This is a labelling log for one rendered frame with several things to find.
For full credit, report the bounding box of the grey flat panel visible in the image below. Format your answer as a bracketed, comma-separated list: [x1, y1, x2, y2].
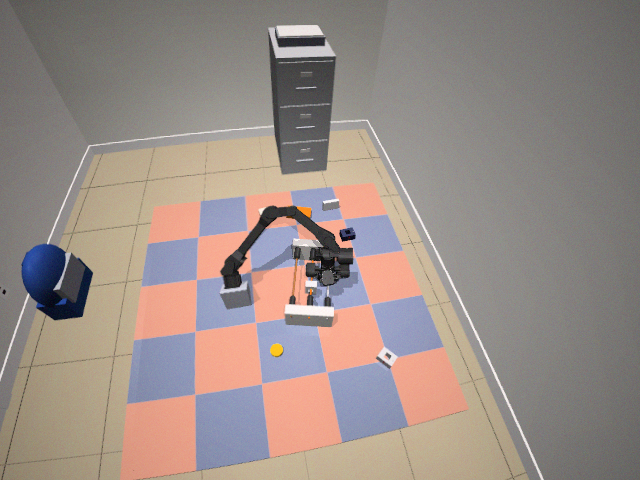
[322, 199, 339, 211]

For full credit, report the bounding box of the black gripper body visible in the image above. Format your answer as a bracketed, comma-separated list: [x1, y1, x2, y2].
[306, 262, 350, 278]

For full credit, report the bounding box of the yellow round disc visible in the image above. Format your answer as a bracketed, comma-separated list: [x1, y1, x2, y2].
[270, 344, 283, 357]

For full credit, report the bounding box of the orange rectangular bar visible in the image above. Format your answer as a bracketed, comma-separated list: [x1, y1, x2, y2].
[286, 206, 311, 219]

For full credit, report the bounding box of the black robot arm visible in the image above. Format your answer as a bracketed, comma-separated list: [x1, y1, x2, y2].
[220, 205, 353, 289]

